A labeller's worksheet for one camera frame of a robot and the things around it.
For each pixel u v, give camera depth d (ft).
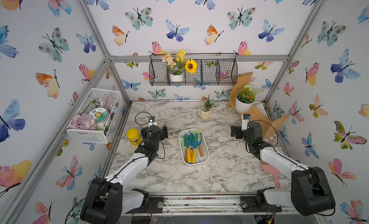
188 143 3.07
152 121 2.34
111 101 2.58
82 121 1.96
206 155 2.97
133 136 2.91
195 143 3.07
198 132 3.15
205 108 3.51
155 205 2.43
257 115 3.39
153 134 2.11
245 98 3.05
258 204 2.20
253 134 2.20
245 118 2.51
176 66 2.91
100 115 2.15
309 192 1.35
